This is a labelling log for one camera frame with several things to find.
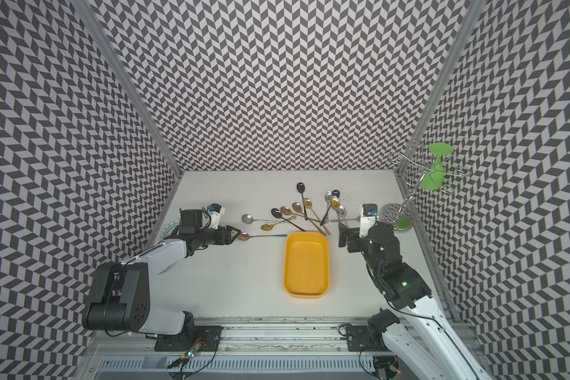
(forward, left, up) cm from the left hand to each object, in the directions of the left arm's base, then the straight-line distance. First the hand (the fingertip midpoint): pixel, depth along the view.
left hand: (233, 233), depth 91 cm
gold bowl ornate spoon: (+17, -42, -4) cm, 46 cm away
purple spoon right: (+23, -42, -3) cm, 48 cm away
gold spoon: (+17, -30, -5) cm, 35 cm away
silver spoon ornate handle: (+12, -45, -4) cm, 47 cm away
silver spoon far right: (+10, -51, -5) cm, 52 cm away
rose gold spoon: (+16, -25, -5) cm, 30 cm away
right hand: (-8, -43, +17) cm, 47 cm away
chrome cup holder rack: (+32, -81, +4) cm, 87 cm away
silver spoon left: (+10, -4, -5) cm, 12 cm away
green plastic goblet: (+5, -69, +25) cm, 73 cm away
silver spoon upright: (+20, -39, -4) cm, 44 cm away
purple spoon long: (+27, -27, -5) cm, 38 cm away
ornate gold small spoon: (+6, -13, -5) cm, 15 cm away
